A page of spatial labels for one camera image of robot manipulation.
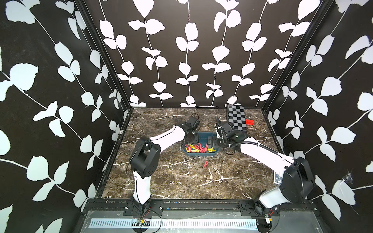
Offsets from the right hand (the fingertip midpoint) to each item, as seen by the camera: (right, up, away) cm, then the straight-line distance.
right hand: (212, 139), depth 86 cm
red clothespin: (-3, -16, +4) cm, 17 cm away
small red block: (+33, +10, +24) cm, 42 cm away
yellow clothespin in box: (-10, -8, +10) cm, 16 cm away
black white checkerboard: (+23, +16, +29) cm, 40 cm away
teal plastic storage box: (-2, +1, -8) cm, 8 cm away
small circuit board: (-38, -40, -14) cm, 57 cm away
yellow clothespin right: (+1, -8, +10) cm, 13 cm away
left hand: (-9, 0, +7) cm, 11 cm away
